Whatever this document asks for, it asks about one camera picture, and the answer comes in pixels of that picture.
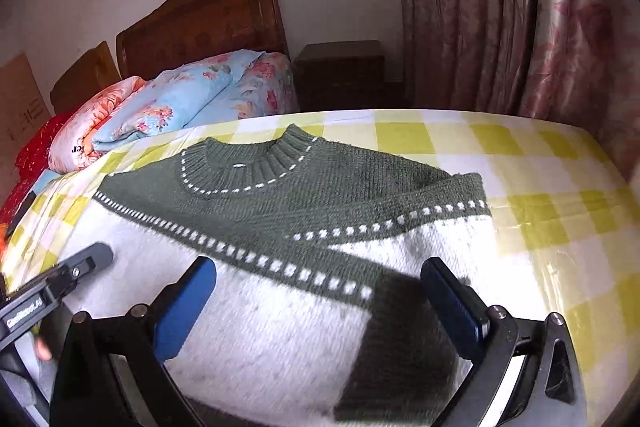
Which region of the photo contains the dark wooden nightstand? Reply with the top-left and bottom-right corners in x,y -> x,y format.
294,40 -> 404,113

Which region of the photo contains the red dotted blanket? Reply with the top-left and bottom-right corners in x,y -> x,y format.
1,110 -> 74,225

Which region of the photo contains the light wooden wardrobe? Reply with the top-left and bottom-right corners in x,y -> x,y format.
0,53 -> 51,202

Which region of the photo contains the pink orange floral quilt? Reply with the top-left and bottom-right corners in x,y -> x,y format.
48,76 -> 146,174

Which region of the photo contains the small dark wooden headboard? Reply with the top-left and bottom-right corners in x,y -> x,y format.
50,41 -> 120,115

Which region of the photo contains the yellow white checkered bedsheet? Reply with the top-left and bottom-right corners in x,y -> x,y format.
1,109 -> 639,426

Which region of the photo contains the pink floral pillow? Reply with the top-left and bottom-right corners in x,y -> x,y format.
188,50 -> 299,127

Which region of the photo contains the large dark wooden headboard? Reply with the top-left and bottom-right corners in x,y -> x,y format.
116,0 -> 288,79

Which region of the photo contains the green white knit sweater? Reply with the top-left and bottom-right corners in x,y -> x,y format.
62,126 -> 495,426

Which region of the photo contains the pink floral curtain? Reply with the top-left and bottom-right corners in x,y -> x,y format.
401,0 -> 639,178

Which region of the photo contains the light blue floral quilt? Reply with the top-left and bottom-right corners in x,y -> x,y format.
91,50 -> 262,153

